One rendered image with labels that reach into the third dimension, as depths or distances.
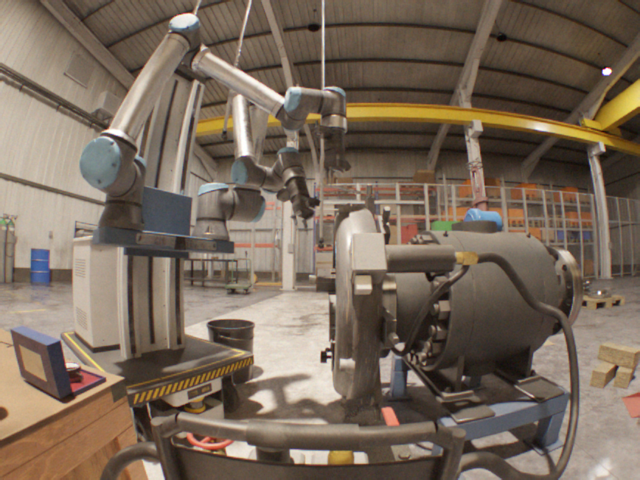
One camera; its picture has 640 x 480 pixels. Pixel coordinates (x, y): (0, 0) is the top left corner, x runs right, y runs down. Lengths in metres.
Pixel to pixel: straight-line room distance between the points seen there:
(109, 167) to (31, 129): 8.57
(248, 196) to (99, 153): 0.78
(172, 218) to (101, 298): 0.50
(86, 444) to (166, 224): 0.98
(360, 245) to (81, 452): 0.79
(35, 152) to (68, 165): 1.31
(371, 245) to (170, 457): 0.61
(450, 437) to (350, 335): 0.51
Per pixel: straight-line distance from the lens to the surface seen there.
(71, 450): 0.66
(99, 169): 0.94
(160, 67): 1.10
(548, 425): 1.30
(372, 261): 0.69
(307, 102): 1.01
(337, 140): 0.98
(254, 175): 1.14
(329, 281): 1.21
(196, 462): 0.43
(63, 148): 9.94
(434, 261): 0.76
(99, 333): 1.44
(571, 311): 1.44
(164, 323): 1.46
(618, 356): 2.12
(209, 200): 1.35
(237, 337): 1.74
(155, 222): 1.32
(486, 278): 1.02
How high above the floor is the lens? 0.75
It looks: 5 degrees up
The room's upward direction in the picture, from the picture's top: 1 degrees clockwise
